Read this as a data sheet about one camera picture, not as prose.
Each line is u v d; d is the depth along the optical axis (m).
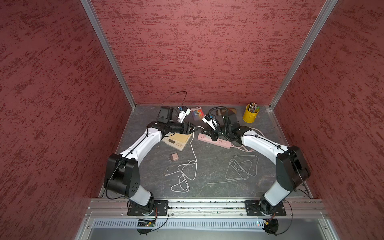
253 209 0.74
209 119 0.73
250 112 1.02
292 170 0.46
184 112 0.75
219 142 0.97
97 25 0.77
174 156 0.90
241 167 0.89
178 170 0.85
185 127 0.72
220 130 0.72
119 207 0.76
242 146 0.65
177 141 0.98
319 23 0.76
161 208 0.74
